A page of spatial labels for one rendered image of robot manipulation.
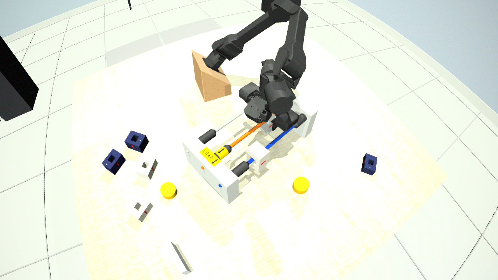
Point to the yellow cylinder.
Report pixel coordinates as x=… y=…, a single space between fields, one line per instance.
x=168 y=190
x=300 y=185

